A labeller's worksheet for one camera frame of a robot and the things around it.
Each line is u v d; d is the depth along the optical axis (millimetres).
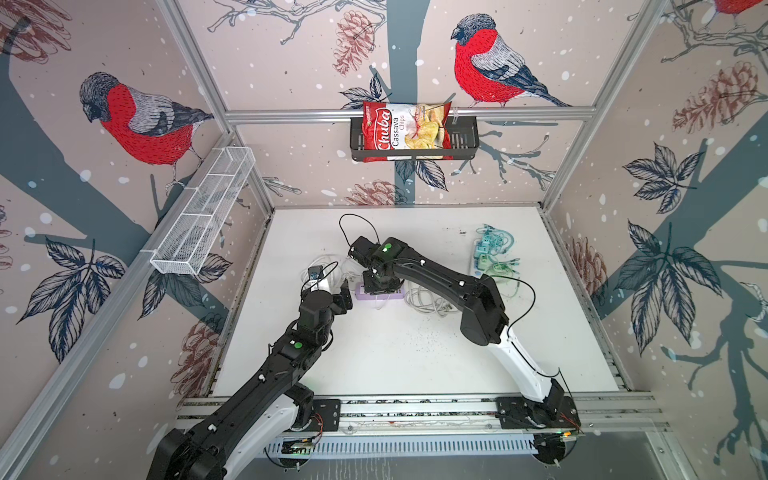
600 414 745
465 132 943
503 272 996
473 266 999
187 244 714
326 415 731
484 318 544
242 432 476
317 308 602
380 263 648
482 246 1005
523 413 727
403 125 878
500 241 1089
